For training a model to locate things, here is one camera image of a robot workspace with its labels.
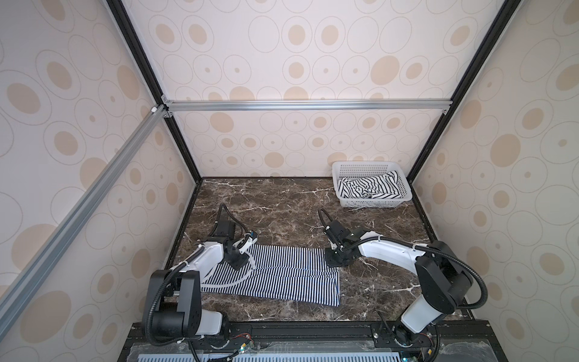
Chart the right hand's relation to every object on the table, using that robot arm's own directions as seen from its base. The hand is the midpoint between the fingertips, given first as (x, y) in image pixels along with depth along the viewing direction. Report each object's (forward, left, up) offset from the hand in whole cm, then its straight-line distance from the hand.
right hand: (335, 261), depth 89 cm
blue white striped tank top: (-5, +17, -1) cm, 18 cm away
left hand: (+1, +36, +2) cm, 36 cm away
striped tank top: (+42, -24, 0) cm, 49 cm away
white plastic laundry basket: (+49, -12, +4) cm, 50 cm away
